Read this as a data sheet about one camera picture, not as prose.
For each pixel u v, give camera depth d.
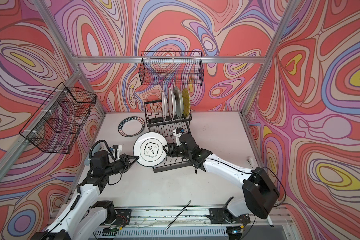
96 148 0.93
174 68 0.96
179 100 0.77
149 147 0.82
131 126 1.12
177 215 0.75
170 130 1.07
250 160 0.91
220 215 0.74
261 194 0.42
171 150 0.69
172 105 1.20
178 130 0.72
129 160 0.75
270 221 0.72
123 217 0.72
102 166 0.63
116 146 0.77
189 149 0.61
